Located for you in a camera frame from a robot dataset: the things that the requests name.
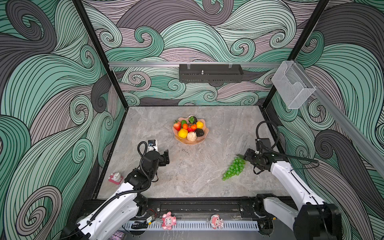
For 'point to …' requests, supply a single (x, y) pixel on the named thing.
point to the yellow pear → (199, 124)
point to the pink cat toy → (168, 221)
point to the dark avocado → (199, 132)
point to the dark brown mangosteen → (192, 119)
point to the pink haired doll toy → (216, 221)
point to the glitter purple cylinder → (117, 235)
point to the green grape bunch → (237, 166)
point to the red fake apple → (189, 129)
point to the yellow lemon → (182, 133)
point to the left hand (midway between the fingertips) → (162, 149)
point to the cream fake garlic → (191, 136)
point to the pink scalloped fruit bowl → (199, 140)
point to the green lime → (183, 122)
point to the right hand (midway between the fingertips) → (248, 157)
